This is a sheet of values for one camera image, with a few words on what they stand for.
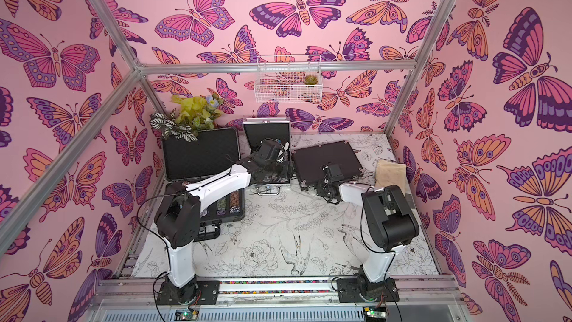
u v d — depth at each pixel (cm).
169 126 92
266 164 70
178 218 49
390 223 48
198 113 97
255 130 99
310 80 92
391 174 103
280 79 100
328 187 76
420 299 73
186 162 98
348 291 73
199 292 73
